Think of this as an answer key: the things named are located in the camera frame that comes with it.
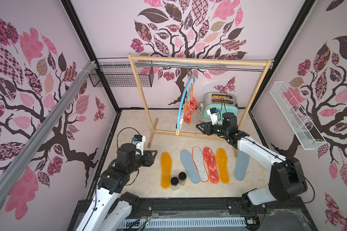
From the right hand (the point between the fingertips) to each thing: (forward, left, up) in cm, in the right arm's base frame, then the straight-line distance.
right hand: (198, 127), depth 82 cm
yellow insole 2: (-10, +20, -21) cm, 31 cm away
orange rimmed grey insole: (-9, -1, -21) cm, 23 cm away
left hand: (-17, +25, 0) cm, 30 cm away
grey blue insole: (-9, +7, -21) cm, 24 cm away
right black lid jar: (-25, +10, -11) cm, 30 cm away
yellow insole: (-10, -16, -22) cm, 29 cm away
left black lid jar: (-29, +14, -12) cm, 34 cm away
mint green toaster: (+25, -22, -3) cm, 33 cm away
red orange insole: (-12, -9, -20) cm, 25 cm away
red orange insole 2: (+15, +3, -1) cm, 15 cm away
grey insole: (-16, -27, -21) cm, 38 cm away
